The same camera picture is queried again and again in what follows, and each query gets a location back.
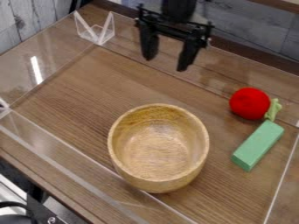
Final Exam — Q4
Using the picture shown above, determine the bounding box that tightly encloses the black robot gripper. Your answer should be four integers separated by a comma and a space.
135, 0, 215, 72

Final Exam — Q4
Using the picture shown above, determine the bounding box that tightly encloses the brown wooden bowl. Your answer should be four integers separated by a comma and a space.
107, 103, 211, 193

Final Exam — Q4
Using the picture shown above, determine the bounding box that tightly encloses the red plush tomato toy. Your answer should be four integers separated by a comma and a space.
228, 87, 283, 122

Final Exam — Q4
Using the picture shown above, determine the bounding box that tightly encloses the green rectangular block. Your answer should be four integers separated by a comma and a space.
231, 120, 286, 172

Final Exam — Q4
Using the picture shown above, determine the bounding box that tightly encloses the clear acrylic corner bracket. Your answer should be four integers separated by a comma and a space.
74, 11, 116, 46

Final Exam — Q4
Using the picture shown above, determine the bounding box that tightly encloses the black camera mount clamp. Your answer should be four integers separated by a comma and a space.
0, 195, 70, 224

